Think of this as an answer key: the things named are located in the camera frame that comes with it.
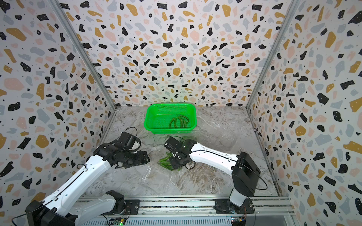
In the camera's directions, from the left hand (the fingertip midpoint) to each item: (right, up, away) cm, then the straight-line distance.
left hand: (146, 160), depth 76 cm
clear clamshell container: (+7, -14, +6) cm, 17 cm away
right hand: (+15, -4, +3) cm, 16 cm away
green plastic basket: (+8, +23, +37) cm, 45 cm away
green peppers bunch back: (+23, +10, +22) cm, 33 cm away
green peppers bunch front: (+16, +21, +34) cm, 43 cm away
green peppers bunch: (+9, -4, +9) cm, 14 cm away
